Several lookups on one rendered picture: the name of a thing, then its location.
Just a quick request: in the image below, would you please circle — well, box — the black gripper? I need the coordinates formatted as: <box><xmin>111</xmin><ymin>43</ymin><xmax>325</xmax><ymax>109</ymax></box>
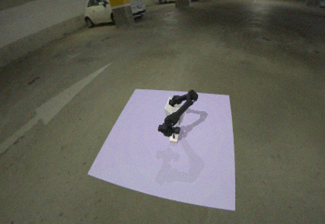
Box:
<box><xmin>158</xmin><ymin>125</ymin><xmax>180</xmax><ymax>134</ymax></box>

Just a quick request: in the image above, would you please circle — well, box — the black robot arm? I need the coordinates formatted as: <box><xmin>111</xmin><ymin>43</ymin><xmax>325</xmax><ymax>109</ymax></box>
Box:
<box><xmin>159</xmin><ymin>90</ymin><xmax>198</xmax><ymax>137</ymax></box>

